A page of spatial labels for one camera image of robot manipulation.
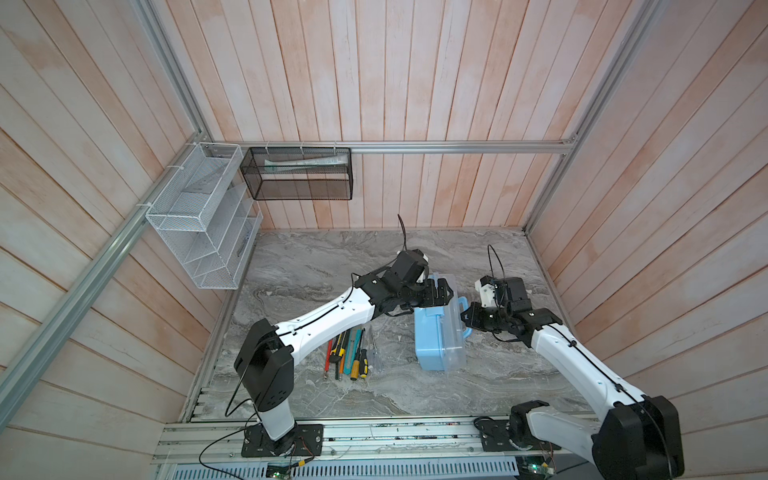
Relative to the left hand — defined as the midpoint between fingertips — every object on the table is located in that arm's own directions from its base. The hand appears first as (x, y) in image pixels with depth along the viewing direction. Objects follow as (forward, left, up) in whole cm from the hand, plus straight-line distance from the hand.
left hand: (439, 302), depth 76 cm
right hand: (+1, -8, -9) cm, 12 cm away
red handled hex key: (-8, +31, -19) cm, 37 cm away
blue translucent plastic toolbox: (-6, 0, -5) cm, 7 cm away
